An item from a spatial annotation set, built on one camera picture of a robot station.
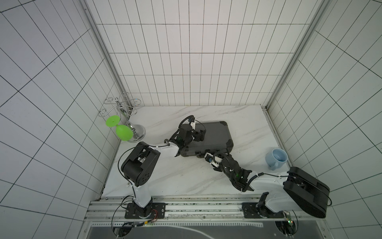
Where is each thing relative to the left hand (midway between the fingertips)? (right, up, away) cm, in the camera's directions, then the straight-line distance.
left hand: (199, 132), depth 94 cm
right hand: (+10, -9, -7) cm, 15 cm away
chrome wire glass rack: (-59, +19, +24) cm, 66 cm away
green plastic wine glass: (-44, +1, -9) cm, 45 cm away
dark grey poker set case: (+12, -4, -4) cm, 13 cm away
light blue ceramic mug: (+44, -14, -10) cm, 47 cm away
